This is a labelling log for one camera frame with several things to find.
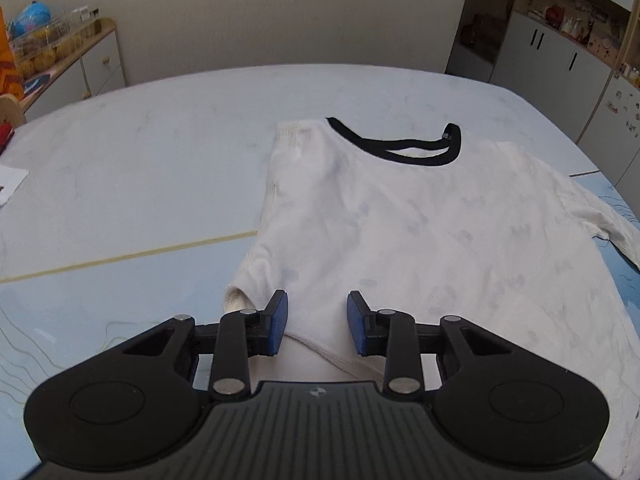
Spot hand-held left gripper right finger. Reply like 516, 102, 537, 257
346, 289, 518, 402

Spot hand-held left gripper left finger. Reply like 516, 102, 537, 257
120, 289, 290, 401

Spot white cabinet with black handles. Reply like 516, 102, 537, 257
487, 0, 640, 147

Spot white fridge with magnets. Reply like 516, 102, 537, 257
575, 66, 640, 187

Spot round wooden object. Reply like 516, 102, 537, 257
0, 94, 27, 136

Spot white paper sheet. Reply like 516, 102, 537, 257
0, 164, 30, 207

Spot blue globe toy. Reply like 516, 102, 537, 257
9, 0, 54, 39

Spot marbled blue white tablecloth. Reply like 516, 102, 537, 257
0, 63, 640, 480

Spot shelf ornaments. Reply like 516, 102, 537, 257
516, 0, 632, 56

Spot white wooden-top sideboard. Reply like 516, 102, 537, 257
20, 17, 127, 122

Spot orange patterned object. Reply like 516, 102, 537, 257
0, 7, 26, 106

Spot white black-collar t-shirt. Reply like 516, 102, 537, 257
222, 116, 640, 478

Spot clear box of yellow items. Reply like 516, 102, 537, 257
7, 7, 90, 79

